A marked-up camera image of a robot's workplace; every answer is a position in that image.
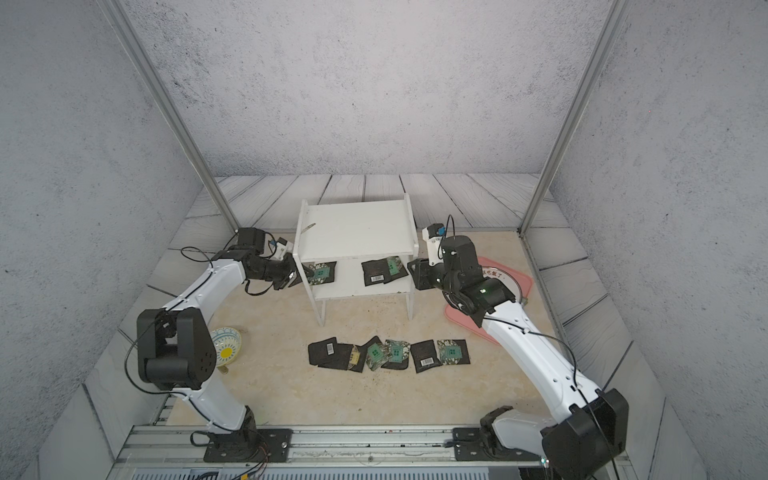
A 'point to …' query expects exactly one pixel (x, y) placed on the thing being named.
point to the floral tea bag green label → (453, 351)
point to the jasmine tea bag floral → (398, 354)
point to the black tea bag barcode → (425, 355)
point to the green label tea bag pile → (377, 354)
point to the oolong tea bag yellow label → (357, 357)
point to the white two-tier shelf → (361, 230)
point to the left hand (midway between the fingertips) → (316, 272)
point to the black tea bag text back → (375, 271)
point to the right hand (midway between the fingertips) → (414, 263)
